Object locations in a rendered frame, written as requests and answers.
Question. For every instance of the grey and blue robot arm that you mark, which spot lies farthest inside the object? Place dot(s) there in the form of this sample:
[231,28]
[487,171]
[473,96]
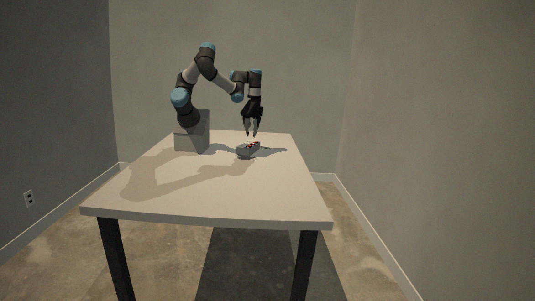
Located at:
[203,63]

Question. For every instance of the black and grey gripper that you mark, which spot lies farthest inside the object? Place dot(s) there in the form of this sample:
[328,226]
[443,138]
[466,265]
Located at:
[256,114]

